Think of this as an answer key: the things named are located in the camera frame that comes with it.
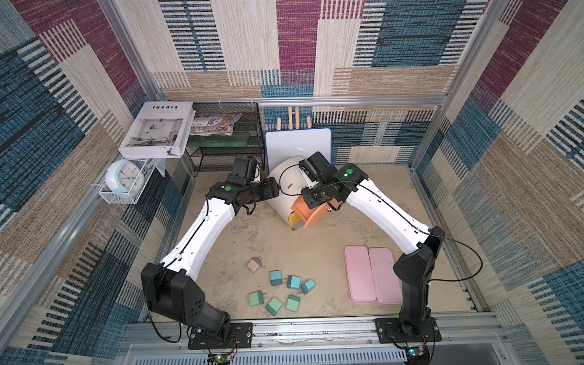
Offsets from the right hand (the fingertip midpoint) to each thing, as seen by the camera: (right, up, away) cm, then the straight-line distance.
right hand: (309, 194), depth 79 cm
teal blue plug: (-12, -31, +7) cm, 34 cm away
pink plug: (-20, -27, +8) cm, 34 cm away
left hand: (-13, +3, +2) cm, 13 cm away
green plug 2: (-12, -38, -1) cm, 40 cm away
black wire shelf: (-45, +20, +36) cm, 61 cm away
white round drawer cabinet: (-6, +5, +4) cm, 9 cm away
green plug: (-18, -36, +1) cm, 40 cm away
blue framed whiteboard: (-9, +22, +23) cm, 33 cm away
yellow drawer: (-5, -9, +5) cm, 12 cm away
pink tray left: (+19, -29, +4) cm, 35 cm away
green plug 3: (-6, -37, -1) cm, 37 cm away
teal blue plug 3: (-1, -32, +1) cm, 32 cm away
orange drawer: (+1, -7, -3) cm, 7 cm away
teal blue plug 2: (-5, -32, +4) cm, 32 cm away
